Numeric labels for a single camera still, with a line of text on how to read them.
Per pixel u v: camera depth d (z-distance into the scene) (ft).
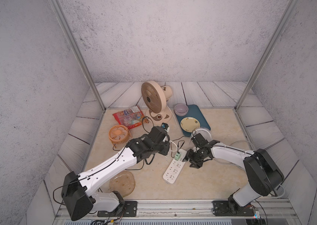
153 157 2.15
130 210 2.39
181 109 3.79
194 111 3.89
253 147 3.45
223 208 2.38
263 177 1.45
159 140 1.88
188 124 3.59
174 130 3.46
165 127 2.19
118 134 3.14
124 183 2.67
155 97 3.02
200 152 2.20
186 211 2.38
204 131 2.98
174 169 2.78
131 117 3.54
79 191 1.28
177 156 2.79
